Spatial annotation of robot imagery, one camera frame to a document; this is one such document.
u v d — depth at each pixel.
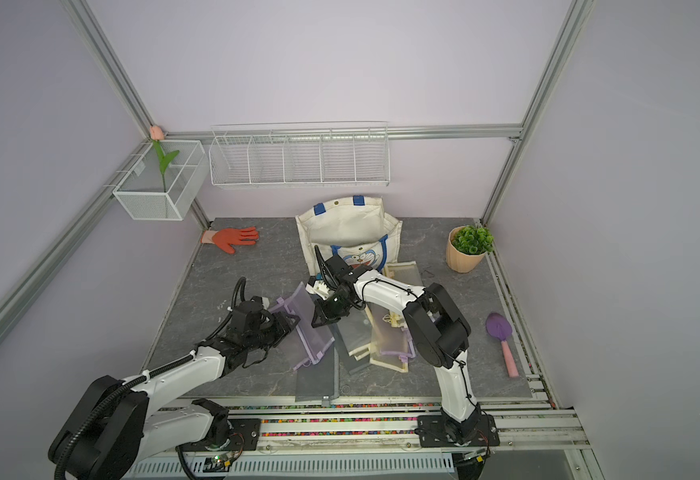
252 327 0.68
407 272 1.02
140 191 0.80
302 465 0.71
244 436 0.73
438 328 0.51
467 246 0.96
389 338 0.89
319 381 0.82
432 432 0.73
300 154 0.99
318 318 0.83
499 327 0.90
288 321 0.82
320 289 0.84
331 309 0.79
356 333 0.87
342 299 0.77
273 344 0.79
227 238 1.16
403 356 0.85
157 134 0.90
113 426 0.41
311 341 0.88
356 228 1.06
